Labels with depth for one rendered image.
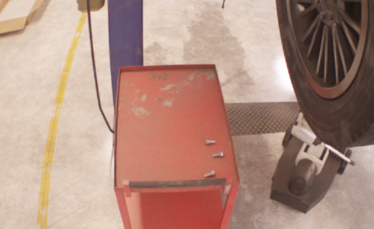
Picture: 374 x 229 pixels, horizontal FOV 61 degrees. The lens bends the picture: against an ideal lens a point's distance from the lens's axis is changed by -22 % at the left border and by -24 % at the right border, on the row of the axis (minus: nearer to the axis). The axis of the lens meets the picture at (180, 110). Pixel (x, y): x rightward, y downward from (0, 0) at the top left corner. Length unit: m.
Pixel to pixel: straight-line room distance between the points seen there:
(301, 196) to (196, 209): 0.77
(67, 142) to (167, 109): 1.26
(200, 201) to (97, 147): 1.11
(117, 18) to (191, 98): 0.72
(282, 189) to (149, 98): 1.02
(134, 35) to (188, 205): 1.02
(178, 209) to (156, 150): 0.37
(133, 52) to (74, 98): 0.95
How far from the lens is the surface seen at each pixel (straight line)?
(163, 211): 1.78
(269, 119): 2.90
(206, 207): 1.80
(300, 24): 1.19
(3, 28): 4.49
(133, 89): 1.79
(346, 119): 0.83
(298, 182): 2.19
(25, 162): 2.76
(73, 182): 2.54
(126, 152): 1.52
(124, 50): 2.32
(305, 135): 1.74
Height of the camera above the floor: 1.99
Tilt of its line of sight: 43 degrees down
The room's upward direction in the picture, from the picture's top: 2 degrees clockwise
